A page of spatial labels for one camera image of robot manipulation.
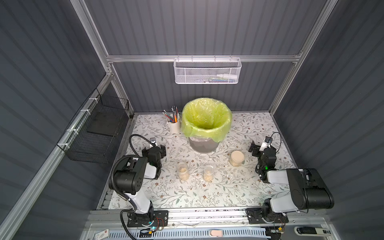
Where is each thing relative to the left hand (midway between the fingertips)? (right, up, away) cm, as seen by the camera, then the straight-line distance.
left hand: (155, 147), depth 95 cm
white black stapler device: (+79, -34, -28) cm, 90 cm away
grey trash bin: (+31, +2, -3) cm, 31 cm away
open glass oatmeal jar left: (+19, -13, -10) cm, 25 cm away
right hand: (+68, +3, -5) cm, 68 cm away
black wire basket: (-23, +10, -21) cm, 32 cm away
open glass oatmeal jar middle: (+34, -15, -8) cm, 38 cm away
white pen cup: (+12, +12, +8) cm, 19 cm away
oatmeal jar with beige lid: (+51, -6, -8) cm, 52 cm away
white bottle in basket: (+46, +45, -2) cm, 64 cm away
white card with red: (-17, -38, -25) cm, 49 cm away
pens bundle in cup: (+12, +20, +9) cm, 25 cm away
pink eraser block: (+36, -35, -28) cm, 57 cm away
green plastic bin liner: (+33, +19, +1) cm, 38 cm away
